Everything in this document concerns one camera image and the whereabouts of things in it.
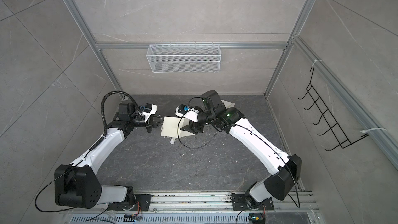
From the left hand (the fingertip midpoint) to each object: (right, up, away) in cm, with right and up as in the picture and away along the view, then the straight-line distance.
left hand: (169, 117), depth 73 cm
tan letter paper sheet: (+1, -5, -2) cm, 5 cm away
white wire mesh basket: (+4, +38, +28) cm, 47 cm away
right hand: (+8, 0, -4) cm, 9 cm away
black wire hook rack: (+72, -8, -13) cm, 73 cm away
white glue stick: (-2, -15, +20) cm, 26 cm away
